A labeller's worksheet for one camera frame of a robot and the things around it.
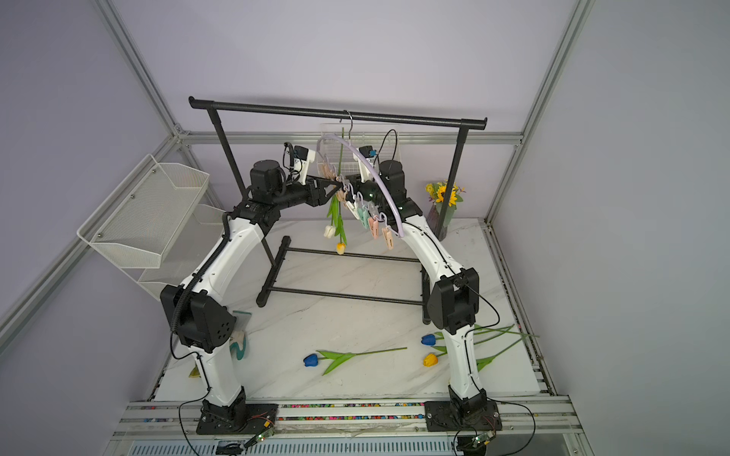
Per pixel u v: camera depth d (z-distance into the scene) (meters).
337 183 0.75
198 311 0.48
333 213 0.83
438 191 0.93
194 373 0.80
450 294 0.54
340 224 0.94
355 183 0.71
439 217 0.75
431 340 0.86
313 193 0.69
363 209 0.68
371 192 0.72
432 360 0.82
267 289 0.98
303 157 0.68
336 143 0.75
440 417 0.73
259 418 0.73
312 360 0.82
